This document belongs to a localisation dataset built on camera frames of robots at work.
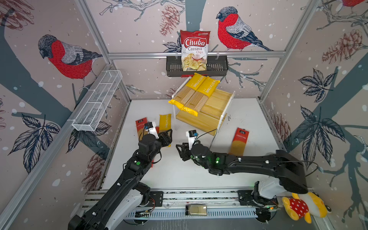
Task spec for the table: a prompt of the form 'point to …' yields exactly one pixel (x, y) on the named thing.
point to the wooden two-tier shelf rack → (211, 114)
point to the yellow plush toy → (304, 205)
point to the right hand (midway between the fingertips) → (175, 149)
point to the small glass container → (196, 210)
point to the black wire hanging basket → (216, 66)
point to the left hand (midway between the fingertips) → (168, 131)
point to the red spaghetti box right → (239, 142)
